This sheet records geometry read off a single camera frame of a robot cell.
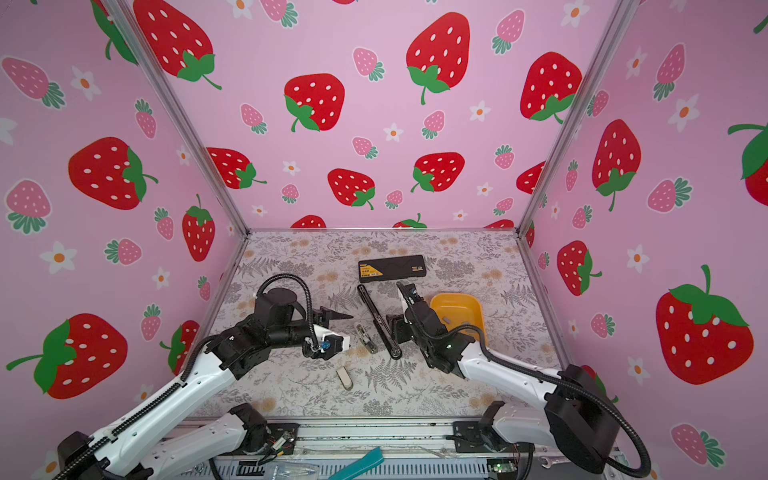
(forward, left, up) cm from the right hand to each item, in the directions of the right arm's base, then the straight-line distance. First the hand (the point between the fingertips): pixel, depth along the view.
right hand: (393, 313), depth 82 cm
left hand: (-8, +10, +9) cm, 16 cm away
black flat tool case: (+26, +5, -12) cm, 29 cm away
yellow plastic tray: (+11, -21, -12) cm, 27 cm away
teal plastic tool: (-33, +2, -13) cm, 36 cm away
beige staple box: (-16, +12, -11) cm, 22 cm away
